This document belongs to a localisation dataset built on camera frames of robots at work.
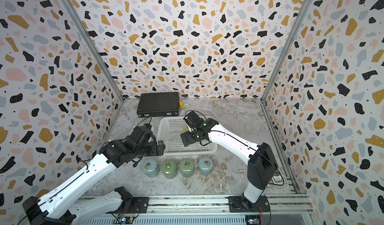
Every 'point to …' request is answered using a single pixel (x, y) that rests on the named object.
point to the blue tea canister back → (150, 168)
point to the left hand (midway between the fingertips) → (159, 146)
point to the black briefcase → (158, 104)
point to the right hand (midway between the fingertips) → (190, 137)
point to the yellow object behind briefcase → (181, 104)
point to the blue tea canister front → (206, 165)
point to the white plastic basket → (169, 130)
